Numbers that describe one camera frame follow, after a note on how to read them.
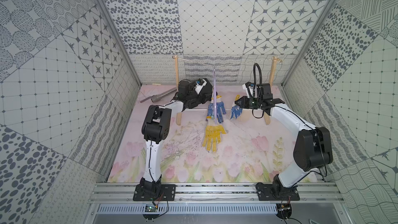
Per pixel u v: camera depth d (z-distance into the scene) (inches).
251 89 31.9
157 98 43.3
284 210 28.3
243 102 30.8
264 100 27.4
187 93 33.7
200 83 34.5
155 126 23.7
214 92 34.3
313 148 18.0
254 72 30.7
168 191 29.4
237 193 30.0
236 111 37.6
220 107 40.8
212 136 36.6
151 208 28.1
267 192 29.2
